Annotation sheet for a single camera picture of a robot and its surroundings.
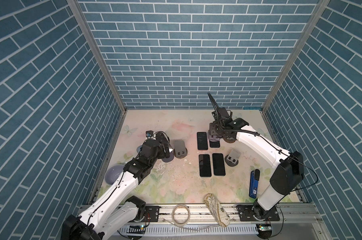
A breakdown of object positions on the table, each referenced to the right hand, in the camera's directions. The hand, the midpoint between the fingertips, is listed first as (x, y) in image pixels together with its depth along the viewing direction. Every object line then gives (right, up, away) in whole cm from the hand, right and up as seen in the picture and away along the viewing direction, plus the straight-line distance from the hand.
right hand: (212, 127), depth 86 cm
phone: (-25, -14, +6) cm, 29 cm away
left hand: (-29, -10, -5) cm, 31 cm away
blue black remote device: (+23, -29, -4) cm, 37 cm away
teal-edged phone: (+5, -24, +6) cm, 25 cm away
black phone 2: (+3, -12, +11) cm, 16 cm away
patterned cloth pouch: (-1, -40, -13) cm, 42 cm away
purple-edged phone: (-4, -26, +10) cm, 28 cm away
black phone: (-5, -10, +16) cm, 19 cm away
